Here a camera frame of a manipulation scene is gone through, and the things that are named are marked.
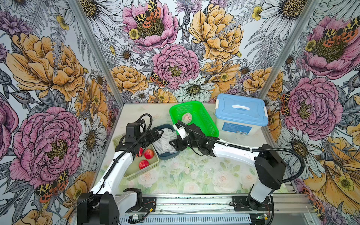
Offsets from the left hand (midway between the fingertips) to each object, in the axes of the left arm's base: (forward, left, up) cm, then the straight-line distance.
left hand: (158, 138), depth 83 cm
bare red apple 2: (-11, +9, -10) cm, 18 cm away
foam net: (-3, -2, -4) cm, 5 cm away
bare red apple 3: (-2, +12, -12) cm, 17 cm away
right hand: (-2, -9, -1) cm, 10 cm away
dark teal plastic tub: (-6, -5, -9) cm, 12 cm away
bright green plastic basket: (+28, -28, -14) cm, 42 cm away
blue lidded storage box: (+16, -52, +2) cm, 54 cm away
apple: (+22, -17, -9) cm, 29 cm away
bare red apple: (-5, +7, -10) cm, 13 cm away
